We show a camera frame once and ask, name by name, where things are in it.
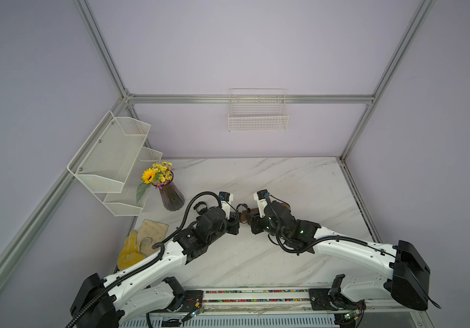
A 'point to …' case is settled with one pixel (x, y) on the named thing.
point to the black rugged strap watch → (241, 206)
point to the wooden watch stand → (244, 212)
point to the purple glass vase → (171, 197)
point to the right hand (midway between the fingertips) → (248, 217)
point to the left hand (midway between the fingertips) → (239, 216)
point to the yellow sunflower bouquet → (158, 175)
